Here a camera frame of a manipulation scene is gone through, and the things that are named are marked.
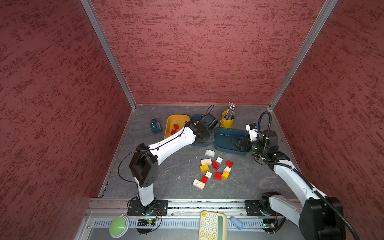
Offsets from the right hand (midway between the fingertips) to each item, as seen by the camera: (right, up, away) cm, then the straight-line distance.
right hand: (234, 142), depth 82 cm
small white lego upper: (-7, -12, +8) cm, 17 cm away
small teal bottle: (-50, +8, +18) cm, 53 cm away
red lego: (-10, -15, +5) cm, 19 cm away
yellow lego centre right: (-17, -16, +5) cm, 24 cm away
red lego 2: (-1, -14, +8) cm, 16 cm away
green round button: (-58, -38, -13) cm, 71 cm away
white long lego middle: (-16, -13, +8) cm, 22 cm away
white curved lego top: (-13, -9, +10) cm, 18 cm away
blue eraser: (-2, -36, -13) cm, 39 cm away
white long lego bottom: (-20, -23, -1) cm, 31 cm away
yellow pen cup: (-1, +13, +15) cm, 20 cm away
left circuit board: (-46, -38, -11) cm, 61 cm away
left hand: (-14, 0, +1) cm, 14 cm away
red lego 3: (-17, -21, +1) cm, 27 cm away
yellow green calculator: (-14, -37, -14) cm, 42 cm away
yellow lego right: (-5, -19, 0) cm, 19 cm away
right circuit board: (+14, -38, -11) cm, 42 cm away
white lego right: (-3, -17, +5) cm, 18 cm away
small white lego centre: (-14, -20, +3) cm, 24 cm away
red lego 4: (-9, -20, +1) cm, 22 cm away
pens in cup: (+1, +17, +18) cm, 25 cm away
